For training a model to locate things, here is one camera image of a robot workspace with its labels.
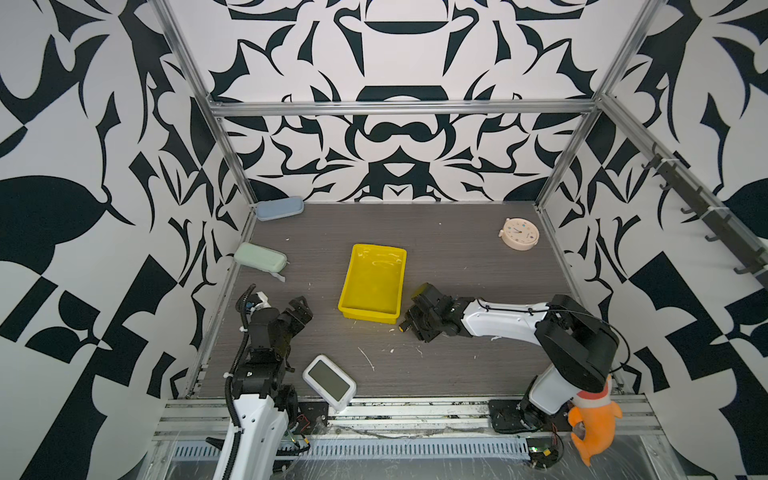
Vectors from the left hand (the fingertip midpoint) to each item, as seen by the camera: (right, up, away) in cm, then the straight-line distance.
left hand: (293, 303), depth 80 cm
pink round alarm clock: (+72, +18, +29) cm, 80 cm away
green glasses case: (-18, +10, +22) cm, 30 cm away
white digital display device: (+10, -19, -4) cm, 22 cm away
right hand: (+29, -6, +7) cm, 31 cm away
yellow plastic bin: (+21, +3, +14) cm, 25 cm away
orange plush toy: (+73, -23, -10) cm, 78 cm away
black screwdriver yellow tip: (+29, -9, +7) cm, 31 cm away
